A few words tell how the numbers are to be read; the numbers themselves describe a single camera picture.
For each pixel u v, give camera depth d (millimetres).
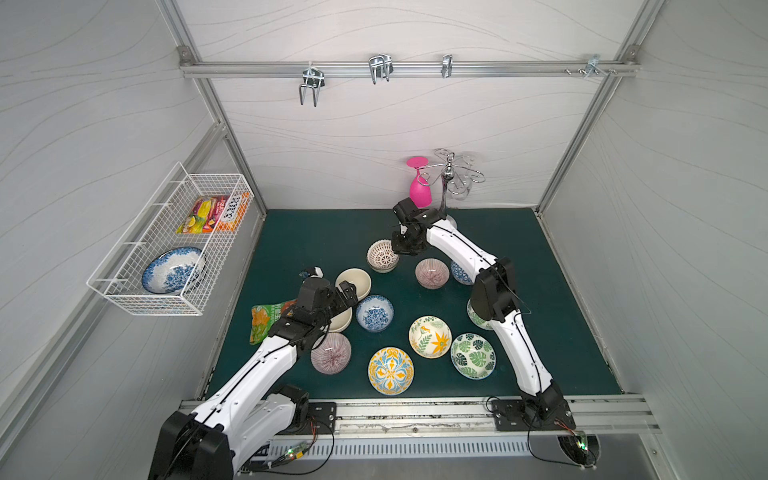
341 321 872
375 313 906
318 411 751
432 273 1004
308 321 615
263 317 862
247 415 459
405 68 786
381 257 1022
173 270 635
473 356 826
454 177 945
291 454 685
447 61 726
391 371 802
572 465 682
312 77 783
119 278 555
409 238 848
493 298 618
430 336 861
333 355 826
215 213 731
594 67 763
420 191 1047
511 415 735
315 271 762
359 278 955
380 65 765
